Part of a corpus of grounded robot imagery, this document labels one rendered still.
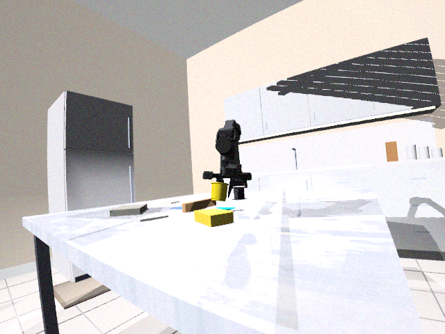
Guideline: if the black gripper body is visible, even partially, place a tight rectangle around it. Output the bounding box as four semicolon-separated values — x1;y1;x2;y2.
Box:
202;157;252;181

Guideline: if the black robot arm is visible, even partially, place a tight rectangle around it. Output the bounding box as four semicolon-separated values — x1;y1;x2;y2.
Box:
215;120;248;200

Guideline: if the yellow block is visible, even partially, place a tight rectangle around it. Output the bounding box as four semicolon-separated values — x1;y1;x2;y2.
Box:
194;208;234;227

